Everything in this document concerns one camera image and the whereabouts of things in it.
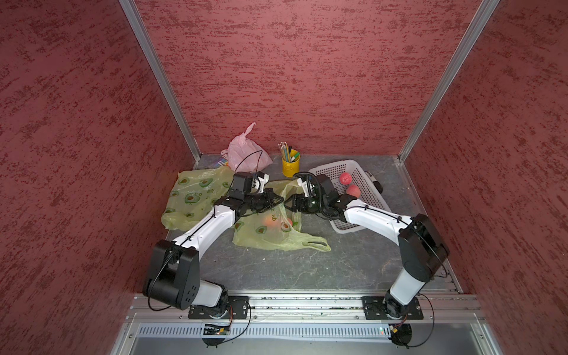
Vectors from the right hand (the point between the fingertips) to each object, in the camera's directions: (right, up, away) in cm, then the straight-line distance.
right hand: (288, 210), depth 84 cm
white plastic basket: (+37, +5, +13) cm, 40 cm away
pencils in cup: (0, +24, +21) cm, 32 cm away
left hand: (-2, +3, -2) cm, 4 cm away
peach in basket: (+28, +12, +21) cm, 37 cm away
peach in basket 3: (+1, -6, +7) cm, 9 cm away
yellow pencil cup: (+1, +17, +22) cm, 28 cm away
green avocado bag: (-15, -9, +2) cm, 18 cm away
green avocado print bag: (-44, +5, +17) cm, 47 cm away
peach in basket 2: (-7, -5, +1) cm, 8 cm away
